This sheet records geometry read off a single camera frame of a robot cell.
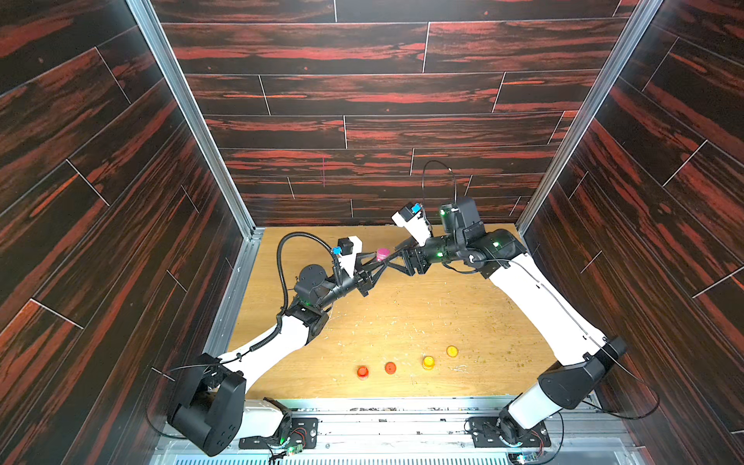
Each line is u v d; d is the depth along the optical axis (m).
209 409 0.41
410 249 0.59
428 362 0.84
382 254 0.68
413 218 0.58
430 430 0.75
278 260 0.66
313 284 0.57
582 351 0.41
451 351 0.88
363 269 0.65
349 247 0.61
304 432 0.72
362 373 0.83
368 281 0.65
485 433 0.73
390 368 0.84
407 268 0.61
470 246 0.51
